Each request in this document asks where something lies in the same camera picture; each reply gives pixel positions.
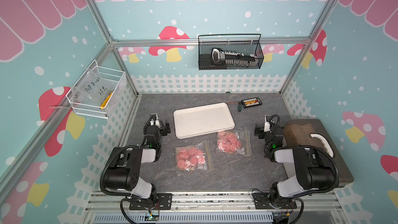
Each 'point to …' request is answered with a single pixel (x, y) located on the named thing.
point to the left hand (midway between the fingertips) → (159, 123)
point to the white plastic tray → (198, 121)
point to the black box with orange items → (251, 102)
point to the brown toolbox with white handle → (302, 132)
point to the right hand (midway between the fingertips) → (264, 123)
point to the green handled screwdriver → (239, 106)
